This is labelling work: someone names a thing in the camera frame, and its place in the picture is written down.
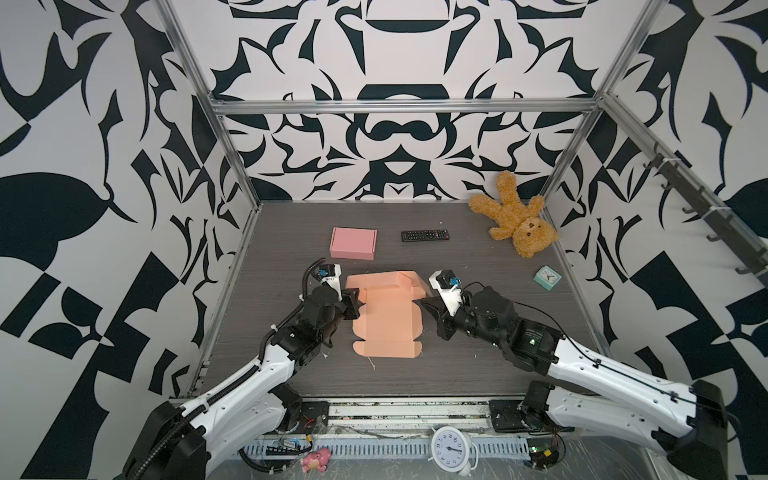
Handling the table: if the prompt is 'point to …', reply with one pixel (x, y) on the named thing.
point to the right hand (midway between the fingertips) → (422, 302)
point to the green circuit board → (288, 447)
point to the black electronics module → (541, 458)
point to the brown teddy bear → (521, 220)
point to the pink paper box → (353, 243)
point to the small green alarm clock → (547, 278)
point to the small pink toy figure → (318, 459)
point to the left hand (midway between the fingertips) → (359, 284)
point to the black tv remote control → (408, 236)
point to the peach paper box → (389, 321)
